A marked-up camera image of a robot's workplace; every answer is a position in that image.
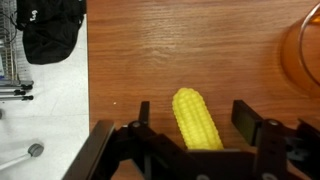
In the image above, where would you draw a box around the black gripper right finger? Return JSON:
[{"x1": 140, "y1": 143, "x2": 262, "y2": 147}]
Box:
[{"x1": 231, "y1": 99, "x2": 320, "y2": 180}]

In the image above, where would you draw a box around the black tipped metal rod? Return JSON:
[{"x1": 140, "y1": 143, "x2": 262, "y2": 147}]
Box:
[
  {"x1": 0, "y1": 95, "x2": 35, "y2": 102},
  {"x1": 0, "y1": 88, "x2": 27, "y2": 97}
]

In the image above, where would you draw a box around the metal wire shelf rack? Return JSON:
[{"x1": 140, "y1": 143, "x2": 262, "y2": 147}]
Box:
[{"x1": 0, "y1": 0, "x2": 35, "y2": 90}]

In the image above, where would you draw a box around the orange transparent bowl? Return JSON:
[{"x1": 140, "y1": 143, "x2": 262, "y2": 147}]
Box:
[{"x1": 279, "y1": 2, "x2": 320, "y2": 98}]

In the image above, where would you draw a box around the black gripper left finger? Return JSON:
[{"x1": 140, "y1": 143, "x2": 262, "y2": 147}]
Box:
[{"x1": 61, "y1": 100, "x2": 201, "y2": 180}]

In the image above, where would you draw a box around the grey caster wheel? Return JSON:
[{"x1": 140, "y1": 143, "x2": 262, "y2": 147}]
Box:
[{"x1": 27, "y1": 142, "x2": 45, "y2": 159}]

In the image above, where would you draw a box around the black fabric bag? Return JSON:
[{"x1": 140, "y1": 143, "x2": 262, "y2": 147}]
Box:
[{"x1": 15, "y1": 0, "x2": 87, "y2": 66}]

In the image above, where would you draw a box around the yellow corn plush toy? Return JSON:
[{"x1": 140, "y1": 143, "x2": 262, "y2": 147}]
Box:
[{"x1": 171, "y1": 87, "x2": 225, "y2": 151}]

